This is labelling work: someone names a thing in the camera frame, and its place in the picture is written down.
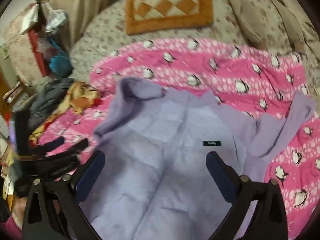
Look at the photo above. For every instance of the orange checkered cushion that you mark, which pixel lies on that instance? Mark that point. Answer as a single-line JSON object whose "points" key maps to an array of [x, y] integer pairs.
{"points": [[168, 6]]}

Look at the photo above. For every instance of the person's left forearm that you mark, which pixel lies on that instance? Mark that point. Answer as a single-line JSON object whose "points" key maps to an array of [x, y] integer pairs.
{"points": [[12, 230]]}

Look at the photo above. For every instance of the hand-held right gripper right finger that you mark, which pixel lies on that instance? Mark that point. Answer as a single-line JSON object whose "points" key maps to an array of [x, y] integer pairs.
{"points": [[220, 173]]}

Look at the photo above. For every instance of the grey striped garment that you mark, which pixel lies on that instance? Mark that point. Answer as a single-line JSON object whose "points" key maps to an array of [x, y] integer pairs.
{"points": [[47, 95]]}

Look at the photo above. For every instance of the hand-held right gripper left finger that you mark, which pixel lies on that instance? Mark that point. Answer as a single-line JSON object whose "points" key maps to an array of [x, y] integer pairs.
{"points": [[92, 173]]}

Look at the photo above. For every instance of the blue knitted item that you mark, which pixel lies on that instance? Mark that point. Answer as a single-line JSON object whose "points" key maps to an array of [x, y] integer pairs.
{"points": [[59, 63]]}

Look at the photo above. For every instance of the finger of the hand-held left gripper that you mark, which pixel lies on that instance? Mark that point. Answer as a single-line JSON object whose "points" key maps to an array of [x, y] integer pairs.
{"points": [[62, 166], [67, 148]]}

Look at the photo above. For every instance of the beige curtain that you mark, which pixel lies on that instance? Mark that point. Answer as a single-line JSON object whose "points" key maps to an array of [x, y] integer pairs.
{"points": [[75, 2]]}

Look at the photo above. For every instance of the yellow orange printed cloth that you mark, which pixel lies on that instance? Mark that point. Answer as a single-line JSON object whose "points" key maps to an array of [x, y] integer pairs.
{"points": [[75, 97]]}

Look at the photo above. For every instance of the pink penguin print blanket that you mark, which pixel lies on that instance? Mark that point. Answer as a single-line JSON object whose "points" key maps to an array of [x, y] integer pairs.
{"points": [[212, 65]]}

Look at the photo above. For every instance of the lilac sweatshirt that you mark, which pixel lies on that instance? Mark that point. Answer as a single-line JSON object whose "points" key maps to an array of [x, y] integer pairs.
{"points": [[160, 155]]}

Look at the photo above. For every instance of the floral bed sheet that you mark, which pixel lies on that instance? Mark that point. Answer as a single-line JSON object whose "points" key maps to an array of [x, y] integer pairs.
{"points": [[100, 40]]}

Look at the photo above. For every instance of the clear plastic bag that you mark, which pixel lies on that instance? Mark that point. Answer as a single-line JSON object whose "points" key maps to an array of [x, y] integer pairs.
{"points": [[56, 20]]}

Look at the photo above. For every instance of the beige duvet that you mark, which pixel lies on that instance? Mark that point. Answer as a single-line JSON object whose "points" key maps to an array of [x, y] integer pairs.
{"points": [[287, 12]]}

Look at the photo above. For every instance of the floral storage box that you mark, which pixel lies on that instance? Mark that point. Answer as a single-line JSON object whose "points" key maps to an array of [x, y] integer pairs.
{"points": [[17, 52]]}

